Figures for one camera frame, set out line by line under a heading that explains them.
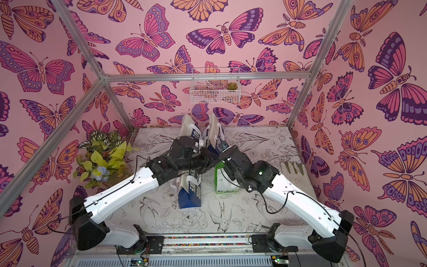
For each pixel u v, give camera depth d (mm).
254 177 443
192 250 730
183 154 537
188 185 719
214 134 848
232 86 923
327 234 380
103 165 758
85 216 397
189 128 900
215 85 955
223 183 735
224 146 579
